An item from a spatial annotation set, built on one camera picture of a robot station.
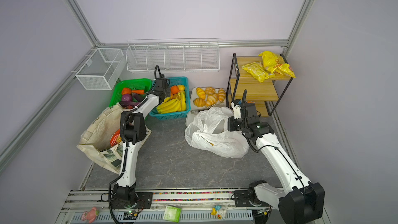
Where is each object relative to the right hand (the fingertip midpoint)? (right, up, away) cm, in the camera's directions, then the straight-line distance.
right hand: (230, 121), depth 80 cm
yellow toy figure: (-9, -39, -11) cm, 41 cm away
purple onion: (-70, +14, +31) cm, 78 cm away
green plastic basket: (-58, +24, +33) cm, 71 cm away
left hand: (-41, +20, +28) cm, 53 cm away
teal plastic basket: (-35, +27, +36) cm, 57 cm away
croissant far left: (-16, +18, +36) cm, 43 cm away
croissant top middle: (-9, +20, +36) cm, 42 cm away
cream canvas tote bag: (-67, -8, -4) cm, 68 cm away
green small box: (-28, -40, -11) cm, 50 cm away
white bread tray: (-20, +5, +26) cm, 33 cm away
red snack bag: (-61, -9, +3) cm, 62 cm away
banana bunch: (-37, +9, +25) cm, 46 cm away
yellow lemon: (-31, +22, +37) cm, 53 cm away
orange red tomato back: (-72, +19, +34) cm, 82 cm away
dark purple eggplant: (-62, +14, +35) cm, 73 cm away
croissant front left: (-17, +10, +29) cm, 35 cm away
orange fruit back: (-35, +20, +33) cm, 52 cm away
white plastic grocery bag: (-11, -3, -10) cm, 15 cm away
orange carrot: (-65, +19, +39) cm, 78 cm away
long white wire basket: (-33, +40, +18) cm, 56 cm away
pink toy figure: (-64, -40, -12) cm, 76 cm away
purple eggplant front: (-66, +10, +27) cm, 72 cm away
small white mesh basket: (-80, +30, +17) cm, 87 cm away
